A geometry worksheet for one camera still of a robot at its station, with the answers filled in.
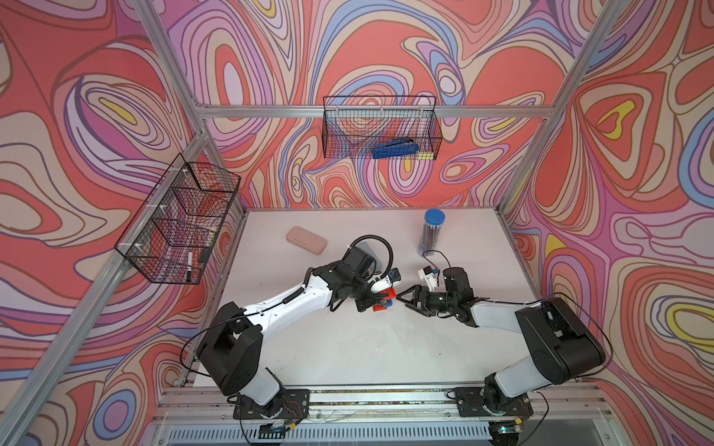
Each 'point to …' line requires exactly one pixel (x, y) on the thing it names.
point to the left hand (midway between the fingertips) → (382, 294)
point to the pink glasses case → (306, 240)
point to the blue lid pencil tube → (434, 219)
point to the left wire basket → (184, 212)
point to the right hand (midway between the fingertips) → (403, 307)
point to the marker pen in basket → (190, 267)
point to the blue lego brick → (390, 302)
